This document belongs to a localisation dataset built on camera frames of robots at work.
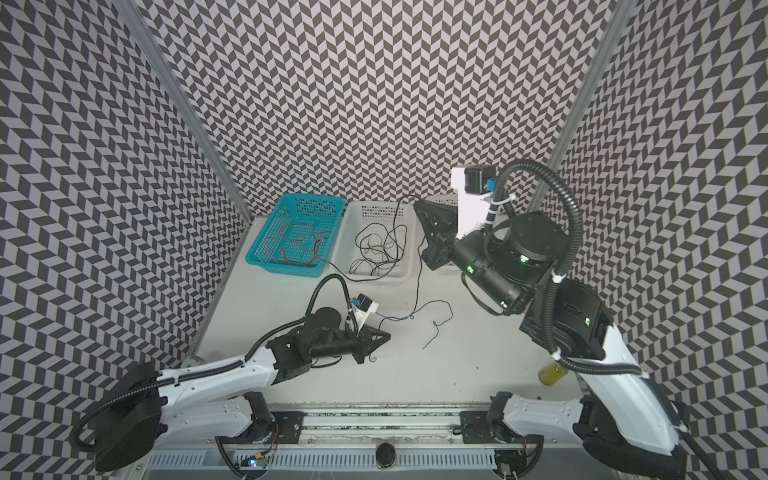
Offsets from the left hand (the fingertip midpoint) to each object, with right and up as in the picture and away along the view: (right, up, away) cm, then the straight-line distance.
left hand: (390, 338), depth 72 cm
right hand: (+6, +30, -28) cm, 41 cm away
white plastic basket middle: (-13, +35, +39) cm, 54 cm away
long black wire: (+2, +24, +40) cm, 47 cm away
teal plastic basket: (-28, +35, +43) cm, 62 cm away
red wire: (-35, +23, +36) cm, 55 cm away
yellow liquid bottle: (+43, -11, +6) cm, 45 cm away
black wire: (-5, +22, +36) cm, 43 cm away
